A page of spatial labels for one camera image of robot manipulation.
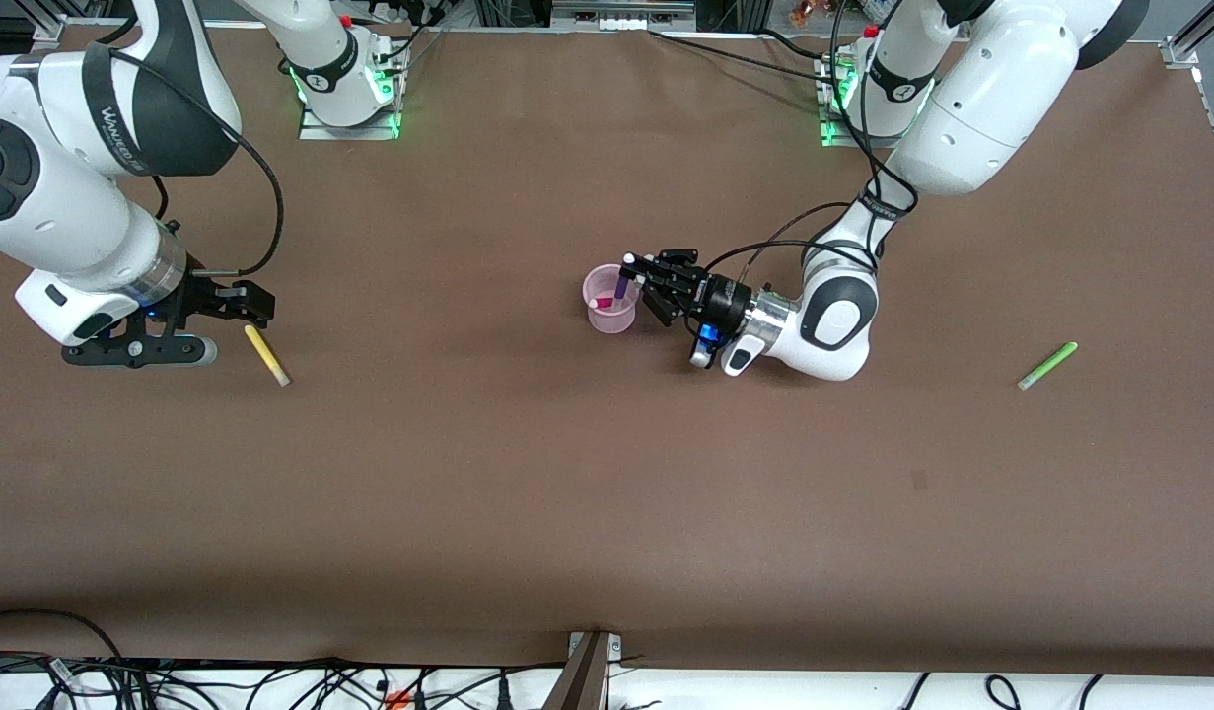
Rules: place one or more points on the grey background device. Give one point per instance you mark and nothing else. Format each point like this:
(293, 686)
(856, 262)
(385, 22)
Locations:
(621, 15)

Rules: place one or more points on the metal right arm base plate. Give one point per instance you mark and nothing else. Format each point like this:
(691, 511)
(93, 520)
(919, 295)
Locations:
(350, 132)

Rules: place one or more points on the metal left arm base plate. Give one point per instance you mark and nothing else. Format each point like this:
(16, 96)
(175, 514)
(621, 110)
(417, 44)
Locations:
(838, 138)

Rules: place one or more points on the pink marker pen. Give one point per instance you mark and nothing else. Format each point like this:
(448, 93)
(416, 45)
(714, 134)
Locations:
(602, 302)

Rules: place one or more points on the purple marker pen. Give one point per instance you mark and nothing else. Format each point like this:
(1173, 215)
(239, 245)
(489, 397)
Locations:
(620, 286)

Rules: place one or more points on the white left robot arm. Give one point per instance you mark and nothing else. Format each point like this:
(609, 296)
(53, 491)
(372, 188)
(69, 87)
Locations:
(991, 89)

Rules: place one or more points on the small aluminium corner bracket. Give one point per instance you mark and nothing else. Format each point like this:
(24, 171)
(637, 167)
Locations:
(47, 30)

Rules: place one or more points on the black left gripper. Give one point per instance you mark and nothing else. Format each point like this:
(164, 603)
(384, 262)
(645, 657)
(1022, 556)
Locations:
(717, 298)

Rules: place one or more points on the aluminium profile corner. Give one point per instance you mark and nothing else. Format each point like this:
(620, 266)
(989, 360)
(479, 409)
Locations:
(1193, 44)

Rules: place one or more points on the green marker pen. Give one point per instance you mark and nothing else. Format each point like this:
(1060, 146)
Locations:
(1048, 365)

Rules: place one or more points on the yellow marker pen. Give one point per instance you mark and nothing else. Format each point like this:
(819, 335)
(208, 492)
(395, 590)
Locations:
(269, 359)

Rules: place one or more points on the pink mesh pen holder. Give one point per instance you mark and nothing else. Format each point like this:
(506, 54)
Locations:
(611, 320)

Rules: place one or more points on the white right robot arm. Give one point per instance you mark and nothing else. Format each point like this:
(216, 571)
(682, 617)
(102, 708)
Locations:
(74, 227)

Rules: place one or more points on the grey table frame strut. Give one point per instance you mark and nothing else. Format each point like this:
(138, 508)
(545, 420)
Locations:
(582, 680)

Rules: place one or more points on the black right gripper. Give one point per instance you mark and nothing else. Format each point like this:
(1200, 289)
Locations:
(201, 296)

